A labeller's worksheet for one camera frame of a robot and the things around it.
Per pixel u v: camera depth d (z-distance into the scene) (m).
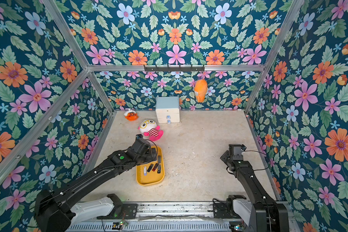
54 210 0.38
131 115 1.11
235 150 0.66
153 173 0.87
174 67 0.93
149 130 0.99
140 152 0.60
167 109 1.02
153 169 0.88
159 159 0.88
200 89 0.95
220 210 0.73
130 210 0.74
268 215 0.40
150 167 0.88
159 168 0.88
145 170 0.87
